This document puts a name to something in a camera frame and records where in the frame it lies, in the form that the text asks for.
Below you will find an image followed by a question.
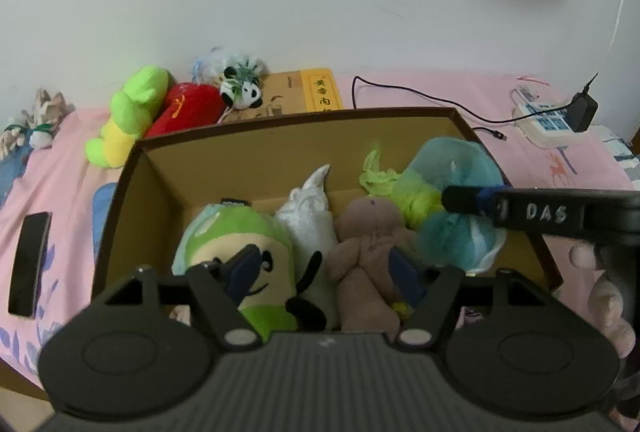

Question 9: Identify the green teal mesh sponge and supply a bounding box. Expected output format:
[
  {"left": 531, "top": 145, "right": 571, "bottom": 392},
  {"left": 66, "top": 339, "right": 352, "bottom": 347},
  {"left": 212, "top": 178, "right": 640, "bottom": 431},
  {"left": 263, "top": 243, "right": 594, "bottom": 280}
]
[{"left": 359, "top": 137, "right": 506, "bottom": 275}]

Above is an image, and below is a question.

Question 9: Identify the green bean plush doll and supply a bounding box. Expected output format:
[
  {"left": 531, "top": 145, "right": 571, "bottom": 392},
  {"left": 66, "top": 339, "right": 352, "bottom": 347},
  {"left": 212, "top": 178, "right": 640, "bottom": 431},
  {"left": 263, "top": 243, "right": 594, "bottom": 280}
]
[{"left": 171, "top": 204, "right": 328, "bottom": 340}]

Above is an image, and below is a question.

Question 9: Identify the pink plush bear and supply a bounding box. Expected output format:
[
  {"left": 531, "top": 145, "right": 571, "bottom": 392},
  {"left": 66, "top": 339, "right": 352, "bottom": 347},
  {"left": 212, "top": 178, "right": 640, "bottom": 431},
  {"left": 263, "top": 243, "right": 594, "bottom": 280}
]
[{"left": 324, "top": 197, "right": 416, "bottom": 340}]

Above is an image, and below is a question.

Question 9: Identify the white knitted cloth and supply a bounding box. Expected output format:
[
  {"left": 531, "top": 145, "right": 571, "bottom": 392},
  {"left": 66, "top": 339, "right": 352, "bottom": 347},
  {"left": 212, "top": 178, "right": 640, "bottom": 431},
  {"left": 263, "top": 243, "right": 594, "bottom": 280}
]
[{"left": 274, "top": 164, "right": 340, "bottom": 330}]

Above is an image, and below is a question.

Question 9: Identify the right hand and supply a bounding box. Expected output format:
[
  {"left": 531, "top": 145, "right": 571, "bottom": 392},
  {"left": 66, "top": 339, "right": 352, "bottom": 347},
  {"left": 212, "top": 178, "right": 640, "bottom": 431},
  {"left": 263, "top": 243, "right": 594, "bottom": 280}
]
[{"left": 570, "top": 242, "right": 636, "bottom": 360}]

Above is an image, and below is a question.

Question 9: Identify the white power strip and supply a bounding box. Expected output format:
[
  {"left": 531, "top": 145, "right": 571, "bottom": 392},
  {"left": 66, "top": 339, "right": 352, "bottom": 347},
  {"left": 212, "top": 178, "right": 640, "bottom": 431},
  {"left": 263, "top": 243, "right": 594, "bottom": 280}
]
[{"left": 510, "top": 85, "right": 586, "bottom": 149}]

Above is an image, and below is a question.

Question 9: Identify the pink floral bed sheet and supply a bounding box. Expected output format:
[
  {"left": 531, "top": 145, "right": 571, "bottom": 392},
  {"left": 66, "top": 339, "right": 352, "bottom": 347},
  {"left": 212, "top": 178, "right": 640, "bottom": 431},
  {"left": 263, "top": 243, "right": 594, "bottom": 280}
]
[{"left": 0, "top": 71, "right": 640, "bottom": 388}]

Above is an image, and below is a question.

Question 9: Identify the black power adapter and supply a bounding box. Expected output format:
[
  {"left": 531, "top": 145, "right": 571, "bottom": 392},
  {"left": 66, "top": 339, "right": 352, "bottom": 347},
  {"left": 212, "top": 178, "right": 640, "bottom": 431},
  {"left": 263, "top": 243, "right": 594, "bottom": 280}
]
[{"left": 565, "top": 74, "right": 598, "bottom": 133}]

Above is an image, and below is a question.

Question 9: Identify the brown cardboard box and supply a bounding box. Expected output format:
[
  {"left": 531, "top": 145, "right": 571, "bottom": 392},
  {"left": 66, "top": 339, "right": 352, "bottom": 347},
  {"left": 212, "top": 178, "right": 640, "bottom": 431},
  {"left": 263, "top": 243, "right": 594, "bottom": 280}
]
[{"left": 92, "top": 105, "right": 564, "bottom": 307}]

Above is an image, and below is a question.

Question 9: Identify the red plush toy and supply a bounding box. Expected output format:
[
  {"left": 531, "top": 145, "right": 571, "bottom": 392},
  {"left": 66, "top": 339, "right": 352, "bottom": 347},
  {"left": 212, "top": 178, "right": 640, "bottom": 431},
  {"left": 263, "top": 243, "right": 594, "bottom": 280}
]
[{"left": 144, "top": 83, "right": 226, "bottom": 138}]

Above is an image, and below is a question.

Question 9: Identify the black smartphone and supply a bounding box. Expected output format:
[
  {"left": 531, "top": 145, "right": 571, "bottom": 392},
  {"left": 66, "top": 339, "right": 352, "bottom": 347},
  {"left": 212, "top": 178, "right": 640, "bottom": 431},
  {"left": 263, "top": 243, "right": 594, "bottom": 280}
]
[{"left": 8, "top": 212, "right": 52, "bottom": 318}]

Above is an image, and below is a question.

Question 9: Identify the green yellow caterpillar plush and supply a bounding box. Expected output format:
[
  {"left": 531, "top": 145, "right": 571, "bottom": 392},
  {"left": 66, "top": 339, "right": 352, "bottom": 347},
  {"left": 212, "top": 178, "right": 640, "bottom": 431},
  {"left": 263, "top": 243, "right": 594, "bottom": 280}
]
[{"left": 85, "top": 66, "right": 169, "bottom": 169}]

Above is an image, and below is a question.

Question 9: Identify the panda plush toy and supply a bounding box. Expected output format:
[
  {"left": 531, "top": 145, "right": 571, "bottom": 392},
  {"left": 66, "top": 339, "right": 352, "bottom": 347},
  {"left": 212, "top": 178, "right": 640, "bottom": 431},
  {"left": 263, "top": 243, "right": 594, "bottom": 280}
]
[{"left": 219, "top": 66, "right": 262, "bottom": 110}]

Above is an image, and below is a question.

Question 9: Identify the yellow brown gift box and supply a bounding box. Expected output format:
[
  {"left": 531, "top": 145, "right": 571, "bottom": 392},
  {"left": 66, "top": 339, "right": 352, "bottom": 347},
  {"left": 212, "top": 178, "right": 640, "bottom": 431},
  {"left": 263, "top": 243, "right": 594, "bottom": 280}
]
[{"left": 221, "top": 69, "right": 343, "bottom": 123}]

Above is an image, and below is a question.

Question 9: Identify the beige plush toy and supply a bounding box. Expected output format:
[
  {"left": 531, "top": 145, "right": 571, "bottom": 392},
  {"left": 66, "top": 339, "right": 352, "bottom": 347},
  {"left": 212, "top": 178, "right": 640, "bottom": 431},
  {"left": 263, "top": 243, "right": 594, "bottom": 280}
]
[{"left": 1, "top": 88, "right": 75, "bottom": 161}]

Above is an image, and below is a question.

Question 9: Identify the black charging cable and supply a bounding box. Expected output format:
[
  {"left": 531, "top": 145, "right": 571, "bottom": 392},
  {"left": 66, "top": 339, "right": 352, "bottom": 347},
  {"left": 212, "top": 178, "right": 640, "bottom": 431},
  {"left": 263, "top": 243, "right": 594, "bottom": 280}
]
[{"left": 350, "top": 74, "right": 509, "bottom": 143}]

